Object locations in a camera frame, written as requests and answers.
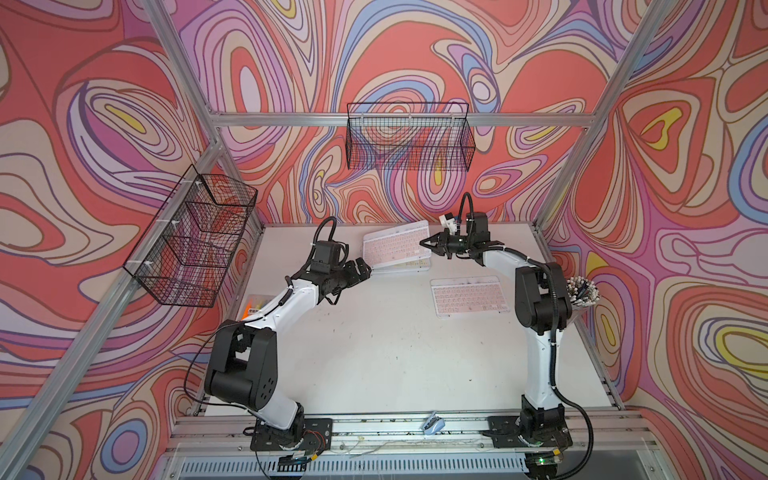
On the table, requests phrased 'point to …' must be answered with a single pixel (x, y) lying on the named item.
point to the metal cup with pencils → (582, 293)
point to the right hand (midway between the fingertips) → (422, 248)
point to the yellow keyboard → (419, 265)
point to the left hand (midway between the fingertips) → (365, 274)
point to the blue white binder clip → (433, 425)
